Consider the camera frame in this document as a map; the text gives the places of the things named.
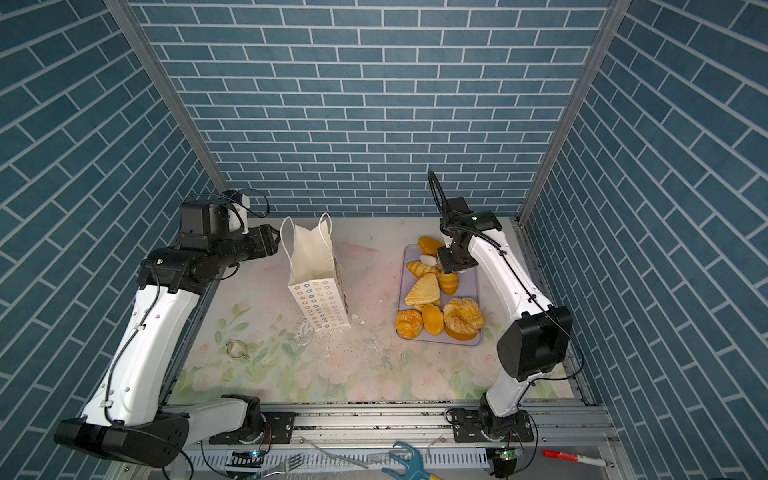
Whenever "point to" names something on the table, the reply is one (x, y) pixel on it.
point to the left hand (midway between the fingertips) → (273, 234)
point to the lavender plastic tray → (468, 288)
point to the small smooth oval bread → (433, 320)
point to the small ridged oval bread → (448, 282)
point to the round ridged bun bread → (408, 323)
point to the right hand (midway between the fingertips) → (453, 260)
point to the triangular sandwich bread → (425, 290)
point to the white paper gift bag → (316, 278)
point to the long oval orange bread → (429, 246)
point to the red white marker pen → (551, 454)
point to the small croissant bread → (418, 269)
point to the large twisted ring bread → (462, 318)
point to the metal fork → (291, 464)
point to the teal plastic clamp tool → (415, 466)
